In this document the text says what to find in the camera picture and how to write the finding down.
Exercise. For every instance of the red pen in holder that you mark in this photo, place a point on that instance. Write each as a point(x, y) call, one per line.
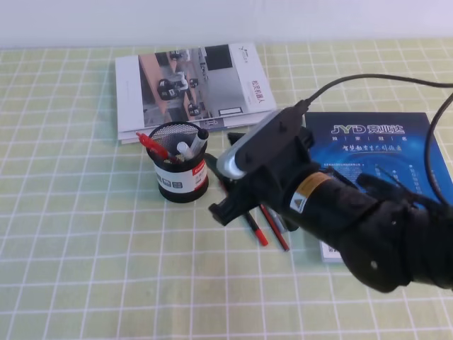
point(155, 148)

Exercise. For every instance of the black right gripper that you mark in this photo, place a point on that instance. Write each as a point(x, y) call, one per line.
point(269, 180)

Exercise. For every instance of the black-capped white marker in holder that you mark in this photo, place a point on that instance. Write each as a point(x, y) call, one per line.
point(199, 141)

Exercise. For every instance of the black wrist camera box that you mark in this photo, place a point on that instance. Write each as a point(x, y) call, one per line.
point(263, 142)

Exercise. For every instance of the red and black pen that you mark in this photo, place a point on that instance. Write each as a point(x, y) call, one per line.
point(256, 229)

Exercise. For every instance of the red pencil with eraser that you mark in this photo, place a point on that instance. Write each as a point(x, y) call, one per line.
point(281, 240)

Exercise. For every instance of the black mesh pen holder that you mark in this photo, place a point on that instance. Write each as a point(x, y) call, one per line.
point(181, 181)

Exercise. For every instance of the grey translucent pen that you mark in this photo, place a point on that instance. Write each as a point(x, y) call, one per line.
point(279, 222)

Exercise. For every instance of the blue JYD brochure stack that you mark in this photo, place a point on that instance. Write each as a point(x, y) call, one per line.
point(381, 154)

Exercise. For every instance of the white robot brochure stack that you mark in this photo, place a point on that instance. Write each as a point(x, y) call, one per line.
point(214, 87)

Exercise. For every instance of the whiteboard marker grey barrel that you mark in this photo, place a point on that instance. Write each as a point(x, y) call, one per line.
point(291, 226)

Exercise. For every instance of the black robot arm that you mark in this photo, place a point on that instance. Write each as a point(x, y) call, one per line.
point(384, 242)

